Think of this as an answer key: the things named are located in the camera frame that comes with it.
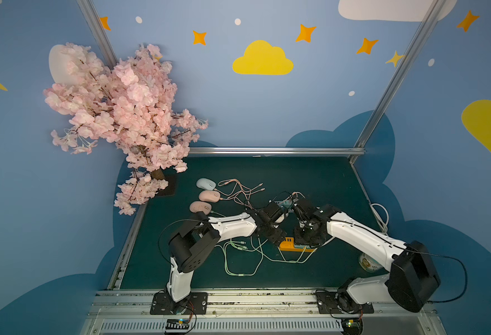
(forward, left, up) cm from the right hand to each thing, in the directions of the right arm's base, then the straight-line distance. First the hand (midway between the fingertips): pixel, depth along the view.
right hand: (301, 239), depth 84 cm
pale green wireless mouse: (+29, +46, -4) cm, 54 cm away
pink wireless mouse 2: (+14, +47, -3) cm, 49 cm away
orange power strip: (-1, +5, -4) cm, 6 cm away
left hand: (+5, +8, -3) cm, 10 cm away
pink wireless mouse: (+22, +43, -5) cm, 48 cm away
